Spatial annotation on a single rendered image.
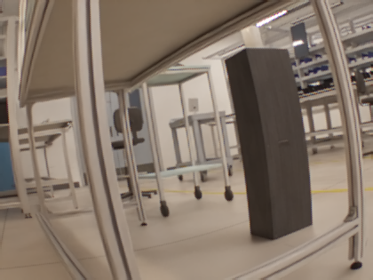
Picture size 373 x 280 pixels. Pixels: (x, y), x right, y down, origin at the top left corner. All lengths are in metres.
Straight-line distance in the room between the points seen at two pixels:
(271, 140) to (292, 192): 0.26
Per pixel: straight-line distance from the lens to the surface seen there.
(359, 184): 1.06
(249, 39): 1.78
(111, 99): 8.23
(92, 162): 0.62
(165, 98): 8.61
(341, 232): 1.01
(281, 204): 1.67
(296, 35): 5.76
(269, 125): 1.63
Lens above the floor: 0.48
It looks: 2 degrees up
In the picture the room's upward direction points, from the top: 9 degrees counter-clockwise
